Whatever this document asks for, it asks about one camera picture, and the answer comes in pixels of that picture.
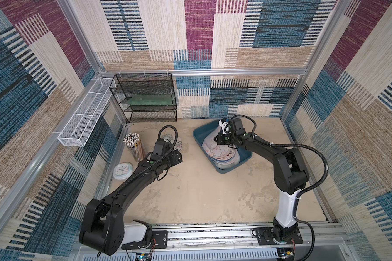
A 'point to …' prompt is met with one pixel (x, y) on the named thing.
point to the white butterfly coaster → (222, 151)
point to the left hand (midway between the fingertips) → (178, 156)
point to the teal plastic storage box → (201, 131)
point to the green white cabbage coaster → (172, 138)
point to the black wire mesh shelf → (146, 98)
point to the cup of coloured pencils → (134, 142)
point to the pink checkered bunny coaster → (227, 163)
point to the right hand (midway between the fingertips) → (216, 140)
